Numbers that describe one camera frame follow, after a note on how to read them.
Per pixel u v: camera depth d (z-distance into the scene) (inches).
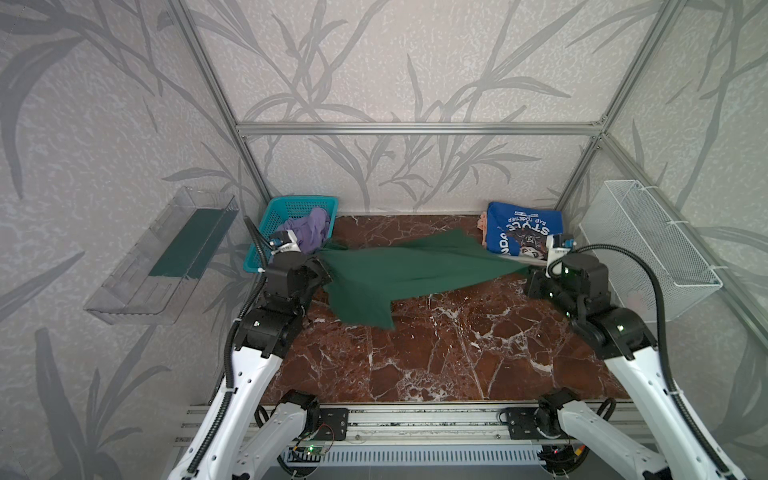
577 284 19.6
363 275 28.3
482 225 44.9
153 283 24.7
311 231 42.1
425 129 37.8
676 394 15.7
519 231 42.3
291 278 19.2
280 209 45.1
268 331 17.8
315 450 27.8
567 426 24.0
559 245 23.1
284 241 22.7
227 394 15.9
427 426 29.7
